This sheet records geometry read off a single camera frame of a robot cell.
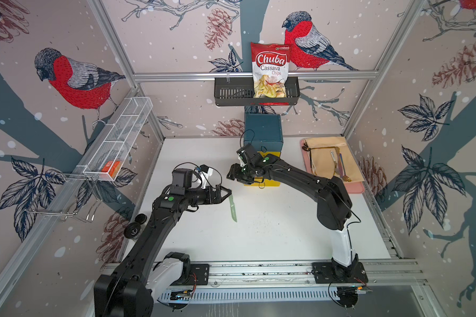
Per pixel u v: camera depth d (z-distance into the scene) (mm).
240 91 1070
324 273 734
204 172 714
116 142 777
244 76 902
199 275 729
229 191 729
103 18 732
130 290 373
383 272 749
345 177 1007
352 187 981
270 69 830
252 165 685
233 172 778
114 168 667
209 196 673
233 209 904
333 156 1102
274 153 927
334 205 506
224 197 703
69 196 569
